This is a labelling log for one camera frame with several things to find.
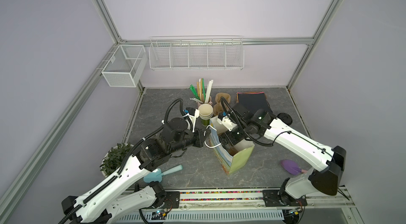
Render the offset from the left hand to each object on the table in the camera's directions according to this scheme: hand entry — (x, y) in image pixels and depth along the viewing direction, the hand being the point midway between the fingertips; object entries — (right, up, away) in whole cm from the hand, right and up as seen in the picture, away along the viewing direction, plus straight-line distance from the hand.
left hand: (210, 135), depth 63 cm
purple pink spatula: (+43, -21, +19) cm, 52 cm away
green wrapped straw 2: (-4, +22, +36) cm, 43 cm away
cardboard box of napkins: (+30, +14, +45) cm, 56 cm away
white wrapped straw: (-1, +21, +36) cm, 42 cm away
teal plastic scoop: (-28, -25, +18) cm, 41 cm away
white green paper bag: (+13, -9, +3) cm, 16 cm away
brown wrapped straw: (-8, +21, +35) cm, 42 cm away
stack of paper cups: (-3, +7, +30) cm, 31 cm away
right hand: (+7, -5, +9) cm, 13 cm away
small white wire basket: (-54, +37, +36) cm, 74 cm away
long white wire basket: (-9, +45, +36) cm, 58 cm away
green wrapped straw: (-10, +20, +33) cm, 40 cm away
